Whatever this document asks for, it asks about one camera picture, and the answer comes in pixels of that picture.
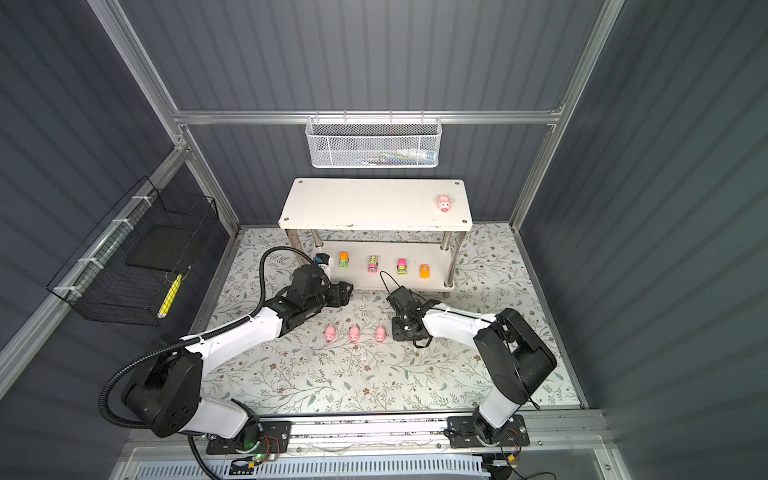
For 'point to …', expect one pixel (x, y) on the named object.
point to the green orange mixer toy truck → (343, 260)
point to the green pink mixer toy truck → (402, 266)
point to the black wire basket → (125, 270)
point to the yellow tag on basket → (170, 297)
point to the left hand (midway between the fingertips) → (345, 285)
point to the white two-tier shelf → (379, 233)
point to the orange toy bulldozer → (424, 271)
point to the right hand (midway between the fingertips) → (404, 333)
